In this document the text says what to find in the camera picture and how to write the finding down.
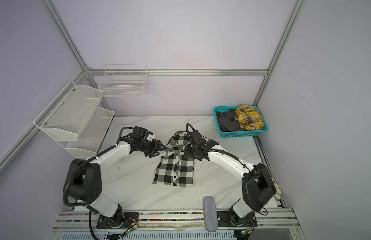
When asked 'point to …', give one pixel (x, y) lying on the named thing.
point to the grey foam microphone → (211, 214)
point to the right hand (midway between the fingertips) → (186, 152)
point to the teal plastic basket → (239, 134)
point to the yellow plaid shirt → (249, 118)
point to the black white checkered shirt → (174, 169)
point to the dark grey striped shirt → (227, 122)
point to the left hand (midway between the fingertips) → (163, 151)
